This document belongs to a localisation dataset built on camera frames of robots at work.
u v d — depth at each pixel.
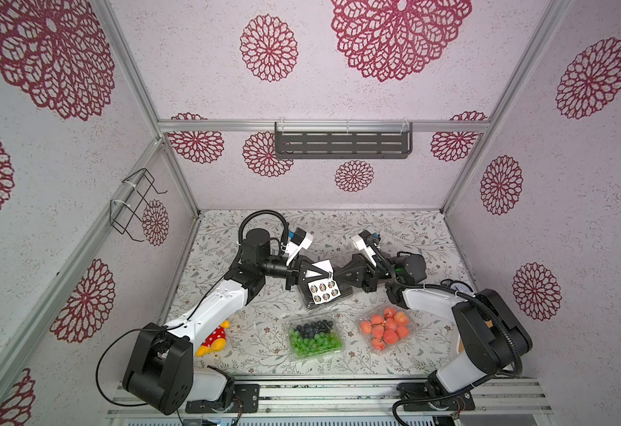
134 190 0.78
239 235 0.59
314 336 0.80
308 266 0.66
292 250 0.64
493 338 0.45
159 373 0.41
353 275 0.69
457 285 0.94
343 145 1.00
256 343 0.84
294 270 0.62
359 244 0.62
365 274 0.66
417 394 0.74
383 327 0.83
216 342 0.79
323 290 0.67
